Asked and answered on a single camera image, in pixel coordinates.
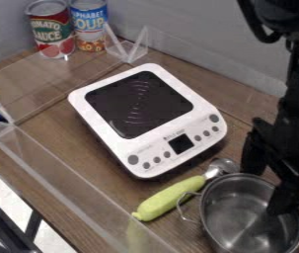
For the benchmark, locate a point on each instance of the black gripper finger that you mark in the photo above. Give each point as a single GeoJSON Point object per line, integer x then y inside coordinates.
{"type": "Point", "coordinates": [285, 198]}
{"type": "Point", "coordinates": [255, 156]}

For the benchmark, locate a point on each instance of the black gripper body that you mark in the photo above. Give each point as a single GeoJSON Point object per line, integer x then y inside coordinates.
{"type": "Point", "coordinates": [280, 137]}

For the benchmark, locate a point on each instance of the silver pot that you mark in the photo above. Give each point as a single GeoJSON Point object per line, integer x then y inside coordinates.
{"type": "Point", "coordinates": [237, 224]}

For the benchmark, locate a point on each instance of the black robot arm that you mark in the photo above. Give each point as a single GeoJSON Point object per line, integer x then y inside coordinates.
{"type": "Point", "coordinates": [275, 22]}

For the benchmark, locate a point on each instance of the white and black stove top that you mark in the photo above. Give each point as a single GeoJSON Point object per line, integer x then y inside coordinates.
{"type": "Point", "coordinates": [150, 118]}

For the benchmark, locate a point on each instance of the alphabet soup can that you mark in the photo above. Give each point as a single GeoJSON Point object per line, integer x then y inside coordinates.
{"type": "Point", "coordinates": [89, 15]}

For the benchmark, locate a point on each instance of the clear acrylic barrier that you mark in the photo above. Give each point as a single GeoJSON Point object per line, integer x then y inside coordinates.
{"type": "Point", "coordinates": [58, 166]}

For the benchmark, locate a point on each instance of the tomato sauce can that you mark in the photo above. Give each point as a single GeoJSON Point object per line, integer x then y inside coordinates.
{"type": "Point", "coordinates": [51, 28]}

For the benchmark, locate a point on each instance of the green handled ice cream scoop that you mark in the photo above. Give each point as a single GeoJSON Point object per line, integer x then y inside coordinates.
{"type": "Point", "coordinates": [164, 201]}

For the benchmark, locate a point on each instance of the black table frame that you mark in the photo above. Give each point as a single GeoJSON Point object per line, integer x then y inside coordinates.
{"type": "Point", "coordinates": [5, 227]}

